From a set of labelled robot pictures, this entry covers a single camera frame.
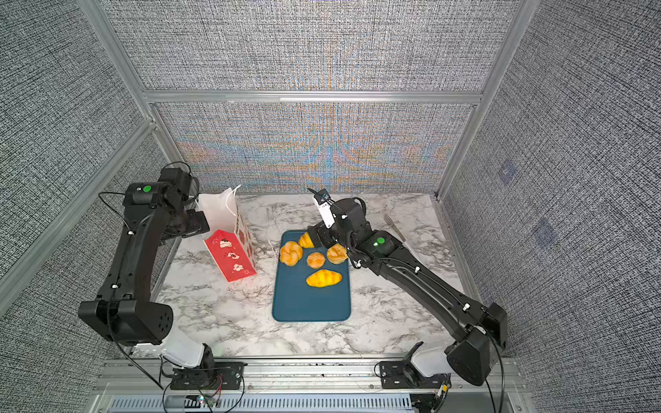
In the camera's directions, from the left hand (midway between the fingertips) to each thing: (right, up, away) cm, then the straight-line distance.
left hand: (190, 230), depth 74 cm
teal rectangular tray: (+35, -21, +16) cm, 44 cm away
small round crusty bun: (+35, -12, +20) cm, 42 cm away
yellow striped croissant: (+38, -17, +15) cm, 44 cm away
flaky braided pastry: (+43, -10, +21) cm, 49 cm away
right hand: (+39, +5, -2) cm, 39 cm away
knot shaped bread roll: (+26, -9, +23) cm, 35 cm away
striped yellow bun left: (+31, -5, +24) cm, 40 cm away
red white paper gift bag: (+9, -2, +4) cm, 10 cm away
